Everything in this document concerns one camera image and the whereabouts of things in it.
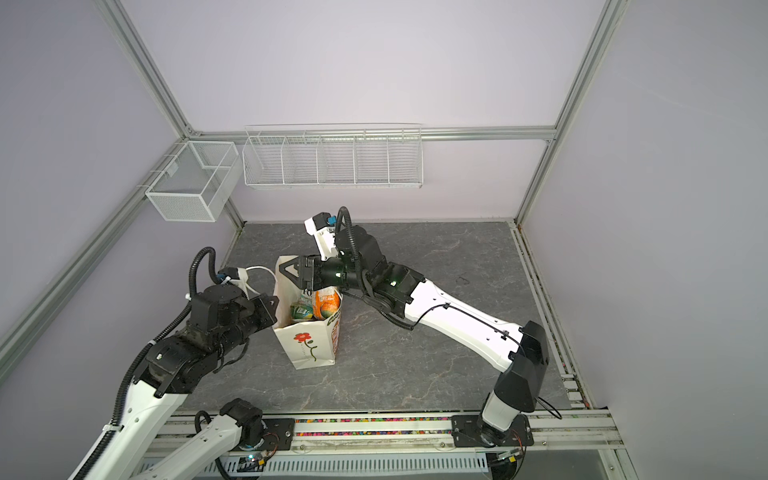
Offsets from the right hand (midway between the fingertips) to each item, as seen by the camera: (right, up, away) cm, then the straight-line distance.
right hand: (284, 271), depth 60 cm
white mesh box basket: (-44, +29, +42) cm, 67 cm away
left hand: (-4, -8, +9) cm, 13 cm away
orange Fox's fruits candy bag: (+6, -8, +12) cm, 16 cm away
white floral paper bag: (0, -19, +12) cm, 23 cm away
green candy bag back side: (-2, -12, +19) cm, 22 cm away
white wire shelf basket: (+2, +36, +39) cm, 53 cm away
